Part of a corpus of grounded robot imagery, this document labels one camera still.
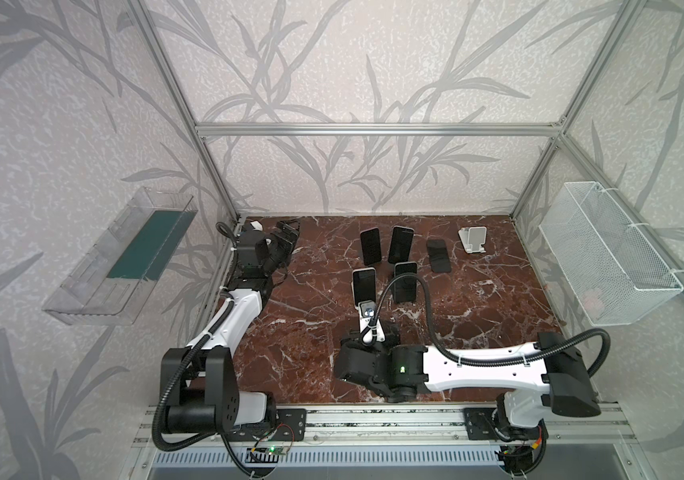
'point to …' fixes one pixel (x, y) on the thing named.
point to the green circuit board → (275, 450)
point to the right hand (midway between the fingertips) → (359, 322)
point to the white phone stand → (473, 238)
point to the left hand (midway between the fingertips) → (302, 220)
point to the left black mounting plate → (289, 426)
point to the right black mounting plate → (478, 425)
